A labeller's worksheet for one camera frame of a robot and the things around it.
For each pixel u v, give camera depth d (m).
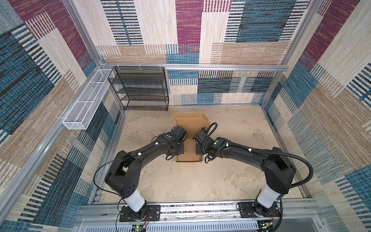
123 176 0.45
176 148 0.65
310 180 0.44
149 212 0.73
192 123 0.79
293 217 0.74
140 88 1.11
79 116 0.91
